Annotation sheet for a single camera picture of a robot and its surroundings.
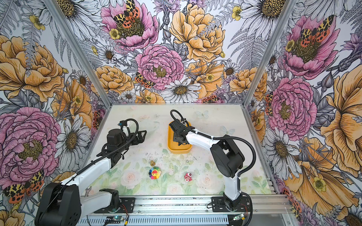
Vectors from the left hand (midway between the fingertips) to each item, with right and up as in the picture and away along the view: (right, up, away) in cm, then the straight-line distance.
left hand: (140, 136), depth 87 cm
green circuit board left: (-8, -39, -16) cm, 43 cm away
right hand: (+24, -4, +6) cm, 25 cm away
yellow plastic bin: (+19, -7, +6) cm, 21 cm away
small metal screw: (+28, -16, +2) cm, 32 cm away
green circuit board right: (+54, -38, -16) cm, 68 cm away
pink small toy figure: (+29, -22, -8) cm, 37 cm away
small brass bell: (+7, -17, 0) cm, 18 cm away
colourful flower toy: (+9, -21, -4) cm, 23 cm away
